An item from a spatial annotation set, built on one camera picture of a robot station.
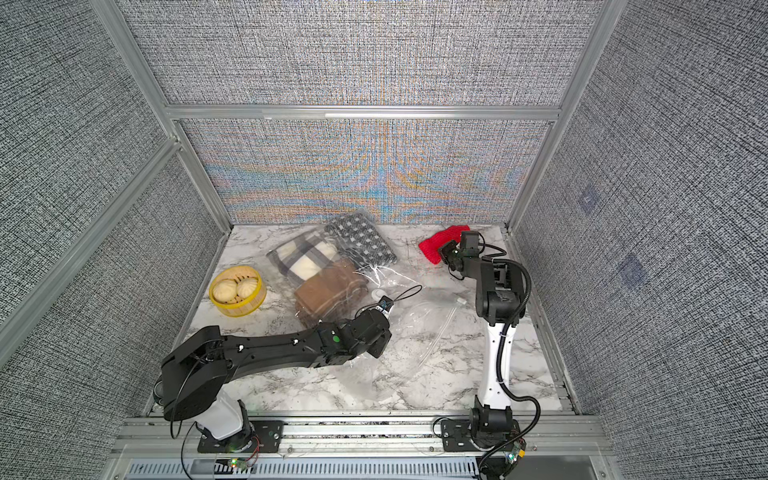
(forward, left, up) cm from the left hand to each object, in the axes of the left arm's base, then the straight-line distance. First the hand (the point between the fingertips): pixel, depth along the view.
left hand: (390, 330), depth 83 cm
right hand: (+38, -21, -5) cm, 44 cm away
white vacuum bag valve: (+14, +3, -4) cm, 15 cm away
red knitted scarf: (+35, -17, -6) cm, 39 cm away
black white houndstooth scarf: (+39, +9, -3) cm, 40 cm away
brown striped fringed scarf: (+16, +15, -3) cm, 22 cm away
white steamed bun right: (+18, +45, -3) cm, 48 cm away
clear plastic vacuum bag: (+3, -14, -9) cm, 17 cm away
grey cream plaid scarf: (+28, +27, -1) cm, 39 cm away
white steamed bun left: (+17, +51, -3) cm, 54 cm away
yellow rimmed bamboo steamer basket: (+11, +46, -5) cm, 48 cm away
